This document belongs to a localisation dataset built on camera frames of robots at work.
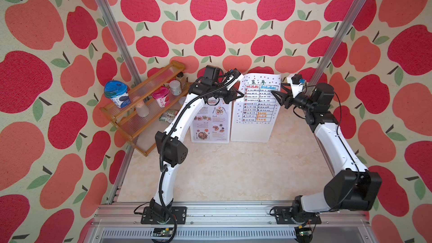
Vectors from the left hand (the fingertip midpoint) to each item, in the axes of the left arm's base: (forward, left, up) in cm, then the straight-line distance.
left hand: (244, 98), depth 77 cm
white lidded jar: (+21, +37, -12) cm, 44 cm away
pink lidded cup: (+11, +43, -9) cm, 45 cm away
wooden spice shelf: (-6, +52, -18) cm, 55 cm away
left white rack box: (-1, +15, -19) cm, 24 cm away
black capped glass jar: (+27, +34, -10) cm, 45 cm away
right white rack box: (-1, -7, -16) cm, 17 cm away
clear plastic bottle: (+5, +54, -14) cm, 56 cm away
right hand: (+1, -15, +4) cm, 16 cm away
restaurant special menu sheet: (-1, +16, -19) cm, 25 cm away
